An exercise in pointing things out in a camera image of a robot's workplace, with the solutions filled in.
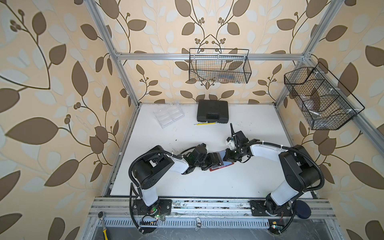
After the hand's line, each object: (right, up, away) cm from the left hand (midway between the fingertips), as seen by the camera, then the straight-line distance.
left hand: (218, 159), depth 86 cm
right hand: (+4, -1, +5) cm, 7 cm away
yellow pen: (-7, +20, +23) cm, 31 cm away
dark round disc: (+40, -21, -13) cm, 47 cm away
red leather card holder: (+5, -3, +3) cm, 7 cm away
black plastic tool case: (-1, +30, +25) cm, 39 cm away
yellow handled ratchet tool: (-59, -23, -14) cm, 65 cm away
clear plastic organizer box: (-34, +28, +23) cm, 49 cm away
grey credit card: (0, -1, +2) cm, 3 cm away
